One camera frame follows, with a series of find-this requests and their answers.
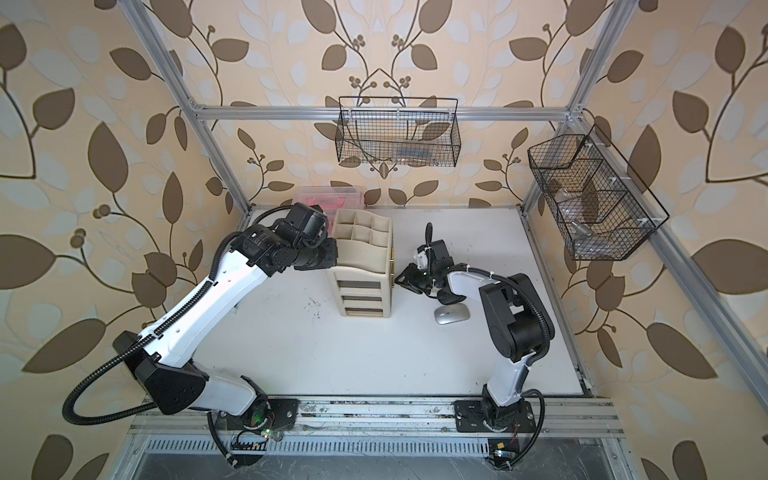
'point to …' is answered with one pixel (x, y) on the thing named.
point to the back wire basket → (398, 131)
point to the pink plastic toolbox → (331, 198)
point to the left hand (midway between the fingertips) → (333, 252)
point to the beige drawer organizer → (364, 274)
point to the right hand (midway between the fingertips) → (398, 282)
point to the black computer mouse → (448, 297)
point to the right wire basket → (604, 210)
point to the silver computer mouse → (452, 313)
